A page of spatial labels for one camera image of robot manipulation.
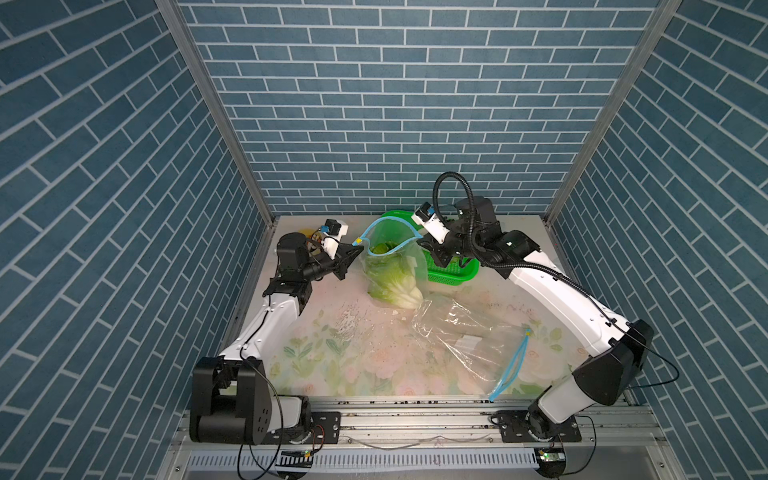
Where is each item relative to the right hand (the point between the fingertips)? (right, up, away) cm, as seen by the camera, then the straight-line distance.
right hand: (425, 239), depth 75 cm
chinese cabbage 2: (-9, -8, +3) cm, 12 cm away
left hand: (-15, -3, +4) cm, 16 cm away
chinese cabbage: (-6, -15, +10) cm, 19 cm away
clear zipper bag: (-7, +2, +6) cm, 9 cm away
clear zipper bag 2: (+19, -34, +12) cm, 40 cm away
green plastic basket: (+11, -10, +21) cm, 26 cm away
